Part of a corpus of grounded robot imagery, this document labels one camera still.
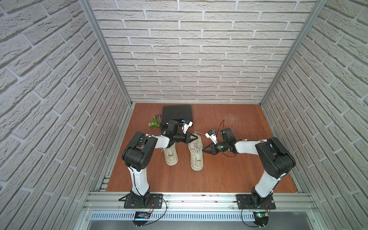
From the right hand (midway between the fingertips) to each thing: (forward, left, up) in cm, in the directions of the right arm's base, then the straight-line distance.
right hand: (205, 150), depth 90 cm
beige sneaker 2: (0, +6, +3) cm, 7 cm away
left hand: (+7, +4, +6) cm, 10 cm away
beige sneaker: (-4, +22, +4) cm, 22 cm away
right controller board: (-37, -24, -5) cm, 44 cm away
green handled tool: (+27, +33, -1) cm, 43 cm away
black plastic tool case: (+31, +23, +3) cm, 39 cm away
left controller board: (-33, +37, -3) cm, 50 cm away
